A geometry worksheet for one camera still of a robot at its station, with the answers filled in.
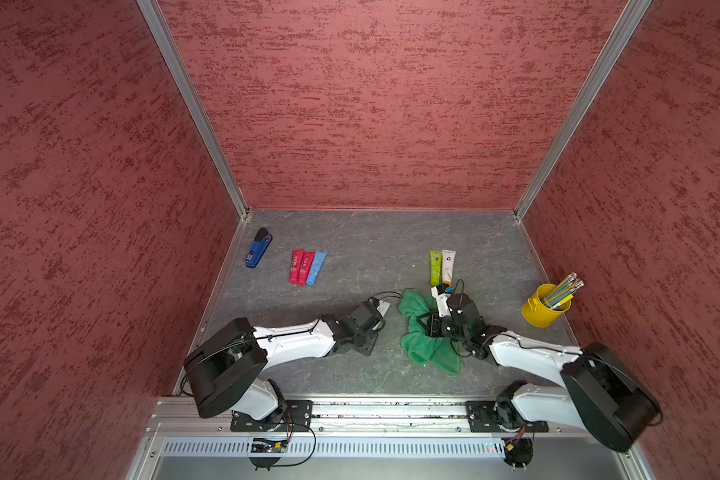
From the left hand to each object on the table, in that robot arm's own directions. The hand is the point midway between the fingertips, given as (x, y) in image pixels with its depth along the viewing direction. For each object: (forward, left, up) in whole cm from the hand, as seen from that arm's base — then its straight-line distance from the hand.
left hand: (365, 341), depth 86 cm
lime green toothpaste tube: (+31, -26, 0) cm, 40 cm away
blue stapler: (+34, +40, +1) cm, 52 cm away
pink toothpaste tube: (+26, +25, +1) cm, 36 cm away
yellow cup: (+6, -51, +6) cm, 52 cm away
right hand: (+5, -17, +1) cm, 17 cm away
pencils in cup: (+10, -57, +13) cm, 59 cm away
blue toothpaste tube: (+28, +17, 0) cm, 33 cm away
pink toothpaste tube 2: (+25, +21, +1) cm, 33 cm away
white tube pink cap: (+10, -6, +1) cm, 12 cm away
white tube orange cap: (+28, -29, +1) cm, 41 cm away
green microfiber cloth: (-3, -16, +4) cm, 17 cm away
